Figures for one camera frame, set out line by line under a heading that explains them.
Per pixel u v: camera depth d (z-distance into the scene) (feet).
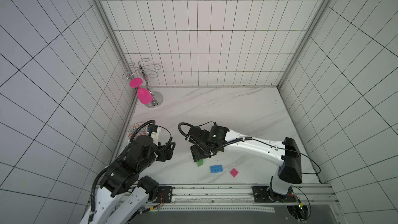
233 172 2.59
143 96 3.06
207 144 1.68
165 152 1.93
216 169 2.61
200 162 2.66
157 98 3.64
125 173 1.48
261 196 2.33
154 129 1.90
